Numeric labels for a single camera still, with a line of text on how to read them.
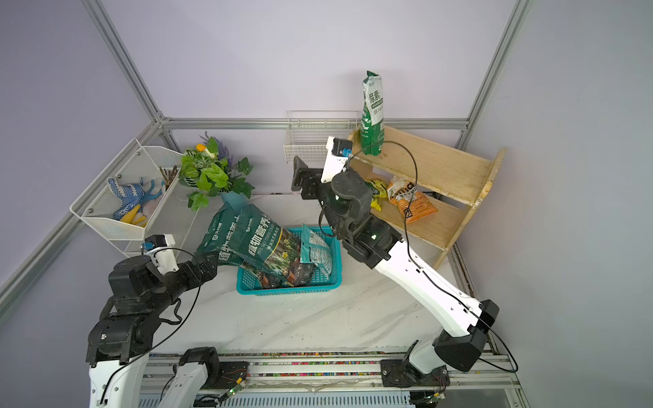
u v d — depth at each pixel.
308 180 0.49
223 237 0.78
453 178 0.68
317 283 0.93
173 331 0.43
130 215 0.72
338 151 0.45
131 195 0.72
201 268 0.57
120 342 0.40
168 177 0.84
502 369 0.43
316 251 0.87
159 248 0.53
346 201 0.40
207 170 0.79
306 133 0.96
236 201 1.00
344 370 0.75
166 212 0.76
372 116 0.65
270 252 0.82
